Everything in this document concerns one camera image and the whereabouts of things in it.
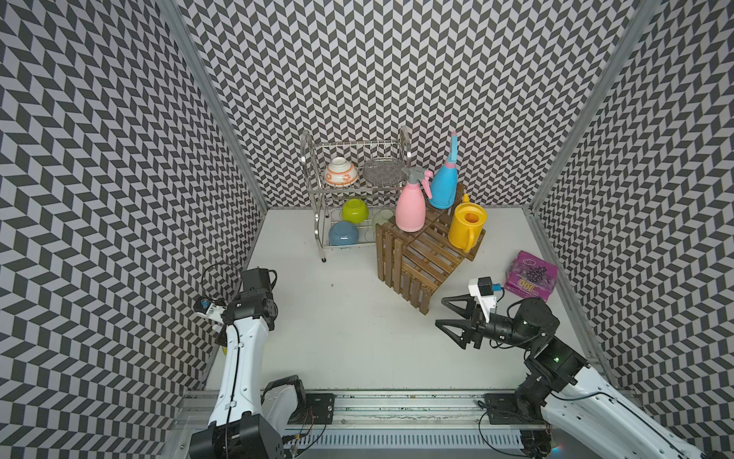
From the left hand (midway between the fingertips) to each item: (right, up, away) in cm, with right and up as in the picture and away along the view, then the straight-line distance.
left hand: (232, 324), depth 74 cm
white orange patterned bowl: (+27, +42, +13) cm, 51 cm away
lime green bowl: (+29, +32, +34) cm, 55 cm away
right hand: (+53, +4, -8) cm, 54 cm away
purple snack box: (+89, +10, +20) cm, 91 cm away
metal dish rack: (+31, +38, +9) cm, 50 cm away
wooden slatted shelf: (+49, +15, +13) cm, 53 cm away
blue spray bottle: (+57, +37, +3) cm, 68 cm away
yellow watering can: (+64, +26, +7) cm, 69 cm away
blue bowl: (+25, +24, +29) cm, 45 cm away
